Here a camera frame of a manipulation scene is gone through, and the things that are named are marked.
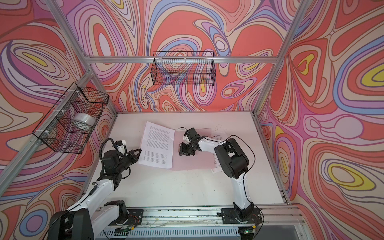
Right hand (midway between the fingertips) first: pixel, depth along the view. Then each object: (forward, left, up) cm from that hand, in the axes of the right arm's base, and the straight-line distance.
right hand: (181, 156), depth 96 cm
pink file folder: (-4, -13, +1) cm, 14 cm away
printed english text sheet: (+2, +15, +6) cm, 16 cm away
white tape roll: (+4, +46, +32) cm, 56 cm away
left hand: (-2, +21, +13) cm, 25 cm away
